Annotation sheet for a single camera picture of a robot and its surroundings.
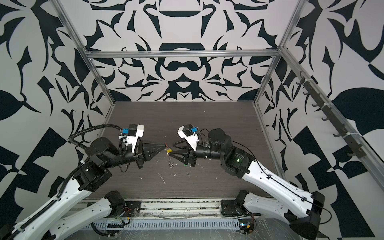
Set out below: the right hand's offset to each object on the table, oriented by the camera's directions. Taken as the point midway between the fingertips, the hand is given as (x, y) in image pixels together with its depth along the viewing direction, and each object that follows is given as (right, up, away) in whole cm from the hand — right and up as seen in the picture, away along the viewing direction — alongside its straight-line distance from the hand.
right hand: (172, 150), depth 56 cm
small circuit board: (+32, -39, +14) cm, 52 cm away
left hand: (-2, +3, -3) cm, 5 cm away
